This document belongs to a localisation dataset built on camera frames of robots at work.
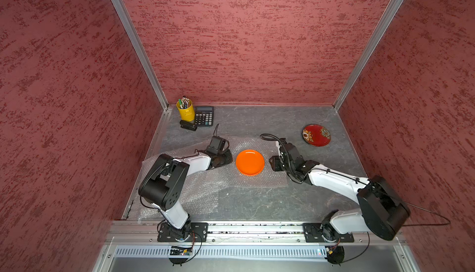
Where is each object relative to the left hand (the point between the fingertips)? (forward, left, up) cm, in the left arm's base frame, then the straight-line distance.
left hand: (231, 161), depth 95 cm
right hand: (-3, -21, +5) cm, 22 cm away
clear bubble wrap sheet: (-21, +12, 0) cm, 24 cm away
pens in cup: (+27, +27, +16) cm, 42 cm away
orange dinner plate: (-2, -10, +2) cm, 10 cm away
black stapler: (+23, +27, +1) cm, 36 cm away
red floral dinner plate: (+18, -50, -1) cm, 53 cm away
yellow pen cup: (+27, +27, +7) cm, 39 cm away
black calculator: (+30, +18, +1) cm, 35 cm away
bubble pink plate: (-9, +2, +1) cm, 9 cm away
